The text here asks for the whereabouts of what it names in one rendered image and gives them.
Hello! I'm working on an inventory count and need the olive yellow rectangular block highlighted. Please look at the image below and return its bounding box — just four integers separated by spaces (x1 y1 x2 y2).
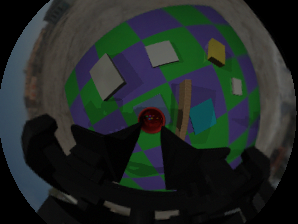
208 39 226 68

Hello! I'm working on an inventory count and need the red cup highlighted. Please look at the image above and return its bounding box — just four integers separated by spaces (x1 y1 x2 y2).
138 107 165 133

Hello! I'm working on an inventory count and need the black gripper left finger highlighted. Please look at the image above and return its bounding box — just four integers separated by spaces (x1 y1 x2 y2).
71 123 142 184

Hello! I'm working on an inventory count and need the brown flat bar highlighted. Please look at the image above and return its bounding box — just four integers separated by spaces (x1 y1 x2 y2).
174 79 192 141

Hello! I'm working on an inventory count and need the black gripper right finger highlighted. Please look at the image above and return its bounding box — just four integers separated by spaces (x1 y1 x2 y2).
160 127 230 190

